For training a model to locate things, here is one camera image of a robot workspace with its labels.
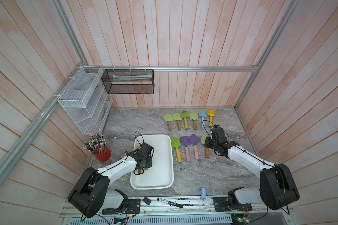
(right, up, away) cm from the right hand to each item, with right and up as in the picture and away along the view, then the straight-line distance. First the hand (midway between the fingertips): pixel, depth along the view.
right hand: (207, 139), depth 92 cm
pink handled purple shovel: (-14, -2, +7) cm, 16 cm away
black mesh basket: (-56, +43, +13) cm, 72 cm away
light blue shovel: (+3, +18, +23) cm, 29 cm away
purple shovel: (-7, -1, +8) cm, 11 cm away
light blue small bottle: (-7, -28, -16) cm, 33 cm away
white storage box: (-31, -21, -7) cm, 38 cm away
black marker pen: (-25, -33, -17) cm, 44 cm away
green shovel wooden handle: (-26, +15, +20) cm, 36 cm away
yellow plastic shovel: (+10, +19, +23) cm, 32 cm away
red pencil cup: (-67, -1, -14) cm, 69 cm away
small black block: (-38, -32, -16) cm, 52 cm away
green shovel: (-4, +16, +22) cm, 27 cm away
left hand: (-40, -16, -3) cm, 43 cm away
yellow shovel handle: (-21, -3, +4) cm, 21 cm away
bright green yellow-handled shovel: (-12, +17, +21) cm, 30 cm away
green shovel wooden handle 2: (-18, +9, +15) cm, 25 cm away
